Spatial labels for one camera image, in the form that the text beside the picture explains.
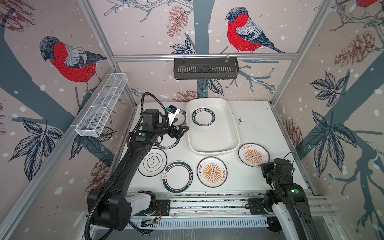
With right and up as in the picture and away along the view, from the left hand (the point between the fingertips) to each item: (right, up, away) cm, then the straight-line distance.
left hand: (181, 123), depth 75 cm
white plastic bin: (+19, -5, +31) cm, 37 cm away
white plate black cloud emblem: (-19, -26, +15) cm, 35 cm away
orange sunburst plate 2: (+42, -20, +13) cm, 48 cm away
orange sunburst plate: (+17, -29, +11) cm, 36 cm away
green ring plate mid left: (-11, -14, +23) cm, 29 cm away
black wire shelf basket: (+6, +38, +32) cm, 50 cm away
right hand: (+43, -23, +6) cm, 49 cm away
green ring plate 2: (-4, +2, +39) cm, 39 cm away
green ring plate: (+13, +3, +37) cm, 39 cm away
